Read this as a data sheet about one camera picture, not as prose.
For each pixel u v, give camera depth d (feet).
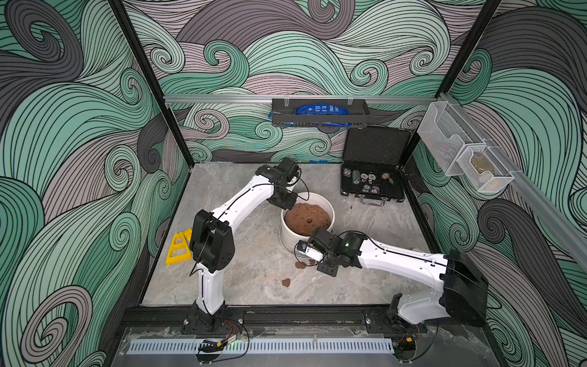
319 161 4.05
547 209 1.79
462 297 1.30
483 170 2.17
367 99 3.11
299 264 2.81
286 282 2.67
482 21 2.42
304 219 2.82
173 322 2.43
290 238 2.60
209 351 2.25
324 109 3.03
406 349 2.32
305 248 2.29
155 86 2.94
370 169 3.74
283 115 2.98
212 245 1.60
